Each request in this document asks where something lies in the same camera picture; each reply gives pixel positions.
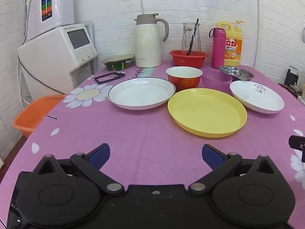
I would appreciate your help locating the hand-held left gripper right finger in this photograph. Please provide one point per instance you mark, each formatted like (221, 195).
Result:
(211, 155)

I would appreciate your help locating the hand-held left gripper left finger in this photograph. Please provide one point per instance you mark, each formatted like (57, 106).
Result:
(100, 153)

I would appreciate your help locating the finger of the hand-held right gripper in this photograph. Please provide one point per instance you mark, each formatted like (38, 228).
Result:
(296, 142)

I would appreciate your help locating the yellow plastic plate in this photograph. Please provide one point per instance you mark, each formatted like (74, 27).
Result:
(207, 112)

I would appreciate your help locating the white plate with flower print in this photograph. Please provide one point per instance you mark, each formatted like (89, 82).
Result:
(257, 99)

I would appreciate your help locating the white plate with dark rim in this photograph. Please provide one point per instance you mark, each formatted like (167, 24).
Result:
(140, 94)

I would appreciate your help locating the purple plastic bowl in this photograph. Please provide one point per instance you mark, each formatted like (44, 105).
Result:
(215, 82)

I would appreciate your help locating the red ceramic bowl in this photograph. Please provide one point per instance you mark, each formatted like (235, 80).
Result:
(184, 82)

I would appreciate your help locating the stainless steel bowl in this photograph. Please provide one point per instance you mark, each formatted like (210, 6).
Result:
(238, 72)

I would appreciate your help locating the pink floral tablecloth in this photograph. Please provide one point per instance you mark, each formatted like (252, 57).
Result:
(133, 133)

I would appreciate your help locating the black box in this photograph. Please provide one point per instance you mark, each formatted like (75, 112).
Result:
(291, 77)

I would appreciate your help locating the orange plastic basin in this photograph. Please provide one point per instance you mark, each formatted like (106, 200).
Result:
(31, 114)

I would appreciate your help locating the patterned foil food container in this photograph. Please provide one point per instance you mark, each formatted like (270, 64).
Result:
(118, 64)

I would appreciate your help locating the red plastic colander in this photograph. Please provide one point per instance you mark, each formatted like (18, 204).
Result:
(188, 59)

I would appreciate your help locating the white countertop water dispenser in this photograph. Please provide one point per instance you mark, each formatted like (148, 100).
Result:
(54, 59)

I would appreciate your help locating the pink thermos bottle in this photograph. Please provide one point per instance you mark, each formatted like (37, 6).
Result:
(218, 50)

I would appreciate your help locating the yellow dish detergent bottle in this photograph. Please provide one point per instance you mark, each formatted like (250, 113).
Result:
(234, 50)

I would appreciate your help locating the clear glass pitcher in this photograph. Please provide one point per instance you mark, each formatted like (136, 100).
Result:
(196, 40)

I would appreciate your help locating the black stirring stick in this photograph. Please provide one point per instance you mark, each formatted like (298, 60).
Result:
(192, 40)

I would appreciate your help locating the cream thermal carafe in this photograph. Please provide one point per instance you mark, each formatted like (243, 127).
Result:
(147, 43)

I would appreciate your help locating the black rectangular frame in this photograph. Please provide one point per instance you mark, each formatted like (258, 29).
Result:
(98, 78)

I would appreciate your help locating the white wall pipe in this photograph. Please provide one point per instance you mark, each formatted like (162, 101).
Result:
(257, 16)

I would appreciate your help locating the white wall water purifier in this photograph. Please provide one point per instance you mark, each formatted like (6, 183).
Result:
(56, 2)

